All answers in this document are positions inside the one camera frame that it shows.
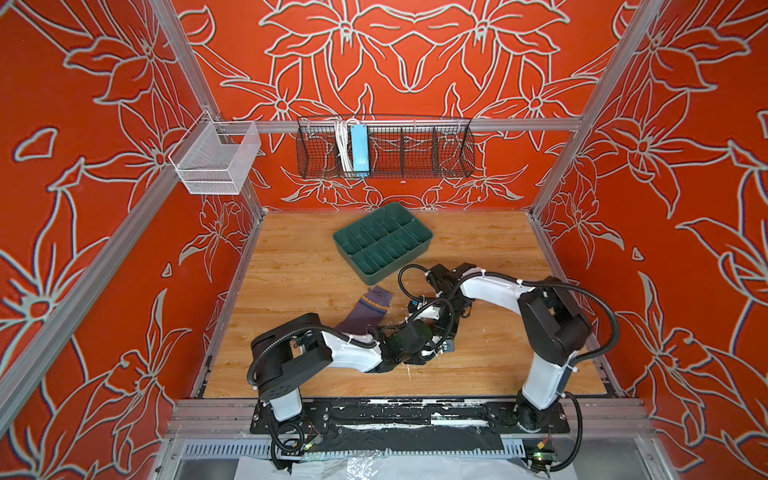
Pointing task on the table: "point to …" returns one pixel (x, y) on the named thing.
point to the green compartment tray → (380, 241)
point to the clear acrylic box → (215, 157)
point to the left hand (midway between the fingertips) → (428, 333)
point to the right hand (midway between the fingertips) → (434, 335)
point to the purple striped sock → (368, 312)
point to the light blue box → (360, 150)
